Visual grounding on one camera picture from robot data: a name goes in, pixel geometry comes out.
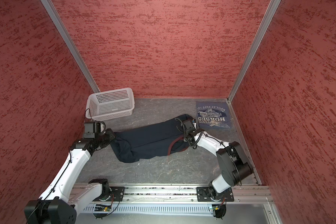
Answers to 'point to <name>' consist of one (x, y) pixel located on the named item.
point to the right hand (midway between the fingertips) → (190, 138)
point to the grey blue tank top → (213, 115)
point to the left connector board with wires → (101, 207)
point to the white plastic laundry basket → (108, 104)
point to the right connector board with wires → (220, 209)
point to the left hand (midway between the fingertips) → (116, 137)
